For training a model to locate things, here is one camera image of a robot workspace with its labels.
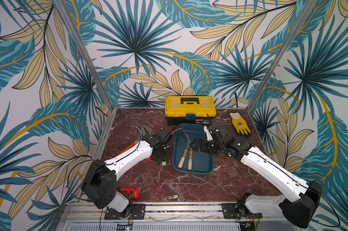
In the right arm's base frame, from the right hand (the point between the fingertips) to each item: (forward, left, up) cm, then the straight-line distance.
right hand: (196, 146), depth 75 cm
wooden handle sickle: (+5, +5, -19) cm, 20 cm away
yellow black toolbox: (+31, 0, -5) cm, 31 cm away
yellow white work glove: (+29, -38, -19) cm, 52 cm away
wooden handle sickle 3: (-4, +17, -10) cm, 20 cm away
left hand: (-2, +16, -11) cm, 20 cm away
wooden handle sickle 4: (+28, +34, -19) cm, 48 cm away
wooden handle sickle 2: (+2, +1, -19) cm, 19 cm away
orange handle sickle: (-13, +22, +13) cm, 29 cm away
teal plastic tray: (+1, +4, -20) cm, 20 cm away
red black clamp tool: (-16, +33, -19) cm, 41 cm away
